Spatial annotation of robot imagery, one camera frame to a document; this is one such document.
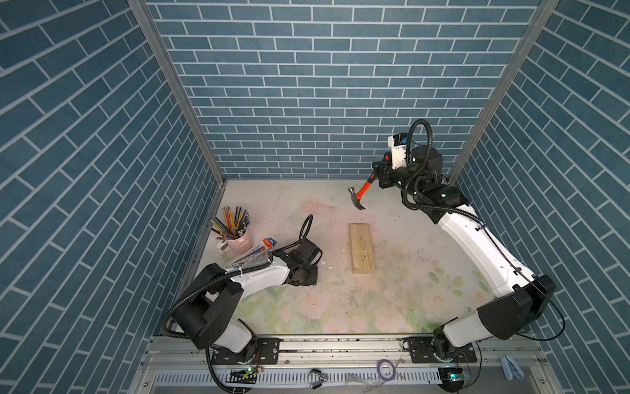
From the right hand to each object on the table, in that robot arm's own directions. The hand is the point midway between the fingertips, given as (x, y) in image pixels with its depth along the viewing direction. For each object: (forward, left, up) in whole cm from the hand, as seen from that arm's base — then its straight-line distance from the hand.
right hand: (379, 163), depth 73 cm
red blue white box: (-11, +40, -37) cm, 55 cm away
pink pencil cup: (-14, +46, -30) cm, 57 cm away
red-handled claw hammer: (0, +5, -16) cm, 17 cm away
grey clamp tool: (-44, -41, -36) cm, 70 cm away
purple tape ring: (-48, -5, -38) cm, 61 cm away
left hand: (-22, +18, -38) cm, 47 cm away
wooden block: (-10, +2, -35) cm, 36 cm away
